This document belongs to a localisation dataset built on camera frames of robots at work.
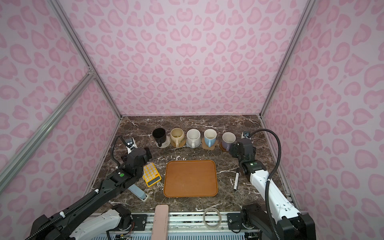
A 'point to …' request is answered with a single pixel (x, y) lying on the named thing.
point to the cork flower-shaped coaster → (204, 146)
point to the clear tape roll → (208, 227)
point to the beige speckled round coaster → (165, 144)
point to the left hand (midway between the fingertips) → (139, 146)
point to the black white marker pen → (236, 179)
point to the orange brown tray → (190, 178)
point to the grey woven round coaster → (196, 146)
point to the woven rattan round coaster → (180, 144)
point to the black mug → (159, 135)
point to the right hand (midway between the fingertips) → (241, 144)
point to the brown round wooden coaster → (222, 149)
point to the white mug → (193, 138)
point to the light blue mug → (210, 137)
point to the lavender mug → (228, 138)
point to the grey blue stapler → (139, 193)
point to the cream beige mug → (177, 135)
